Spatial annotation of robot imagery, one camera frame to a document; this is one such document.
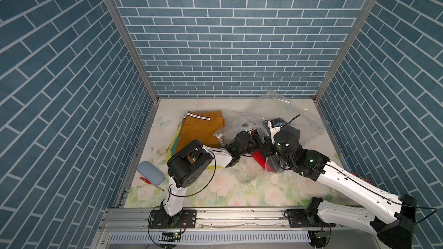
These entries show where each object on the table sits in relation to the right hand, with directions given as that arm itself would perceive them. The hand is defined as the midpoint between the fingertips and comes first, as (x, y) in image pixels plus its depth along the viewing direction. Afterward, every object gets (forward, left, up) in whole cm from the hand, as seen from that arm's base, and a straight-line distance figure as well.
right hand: (266, 138), depth 75 cm
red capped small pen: (-17, +54, -21) cm, 60 cm away
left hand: (+4, -5, -10) cm, 12 cm away
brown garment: (+11, +33, -10) cm, 36 cm away
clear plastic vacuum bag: (+36, -16, -22) cm, 45 cm away
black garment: (+18, -19, -20) cm, 33 cm away
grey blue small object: (-13, +53, -18) cm, 58 cm away
